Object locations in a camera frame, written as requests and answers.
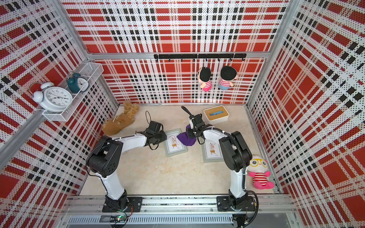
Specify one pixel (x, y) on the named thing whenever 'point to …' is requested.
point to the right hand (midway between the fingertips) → (191, 132)
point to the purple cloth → (184, 138)
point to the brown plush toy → (116, 123)
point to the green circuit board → (118, 218)
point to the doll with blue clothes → (228, 74)
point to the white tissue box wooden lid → (215, 115)
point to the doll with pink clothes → (204, 76)
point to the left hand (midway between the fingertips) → (167, 136)
